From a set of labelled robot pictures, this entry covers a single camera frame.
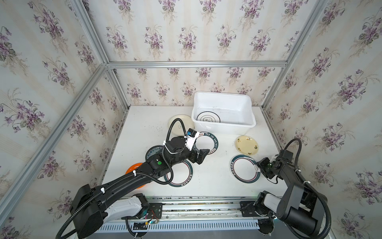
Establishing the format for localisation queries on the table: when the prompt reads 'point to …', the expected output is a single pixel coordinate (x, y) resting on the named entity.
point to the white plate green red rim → (182, 174)
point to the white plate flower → (208, 116)
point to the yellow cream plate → (246, 145)
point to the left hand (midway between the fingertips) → (202, 144)
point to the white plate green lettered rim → (206, 140)
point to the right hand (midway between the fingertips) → (258, 167)
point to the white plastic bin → (223, 113)
